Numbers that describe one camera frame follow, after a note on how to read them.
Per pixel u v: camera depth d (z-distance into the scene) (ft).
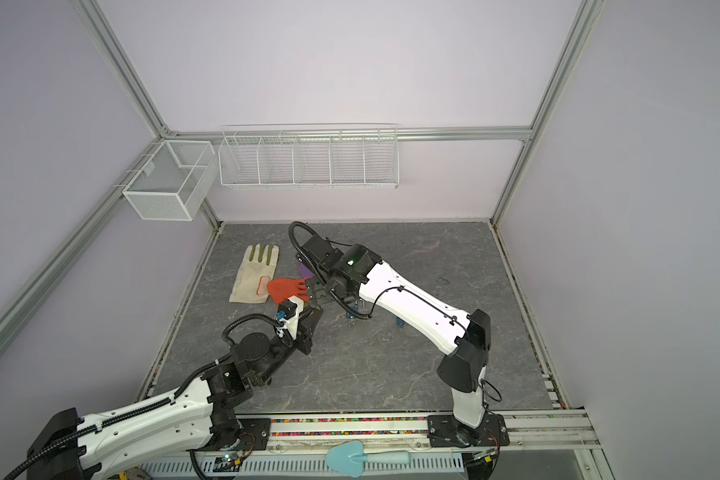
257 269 3.46
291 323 2.00
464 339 1.43
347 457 2.29
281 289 3.26
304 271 3.46
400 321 1.63
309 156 3.26
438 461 2.32
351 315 1.74
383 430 2.48
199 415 1.75
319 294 2.13
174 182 3.24
